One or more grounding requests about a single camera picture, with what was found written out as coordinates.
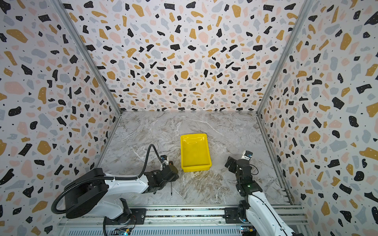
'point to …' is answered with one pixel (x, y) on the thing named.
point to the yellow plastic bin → (195, 155)
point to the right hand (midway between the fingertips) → (233, 157)
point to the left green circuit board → (123, 231)
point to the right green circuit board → (249, 230)
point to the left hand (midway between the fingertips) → (175, 170)
